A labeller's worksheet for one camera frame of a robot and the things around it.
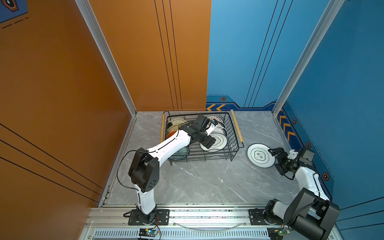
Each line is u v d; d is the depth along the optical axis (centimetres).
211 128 77
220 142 94
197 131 67
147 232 71
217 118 99
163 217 73
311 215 44
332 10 70
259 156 95
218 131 94
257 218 73
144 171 47
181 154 90
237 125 87
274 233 70
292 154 78
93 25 74
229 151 96
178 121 96
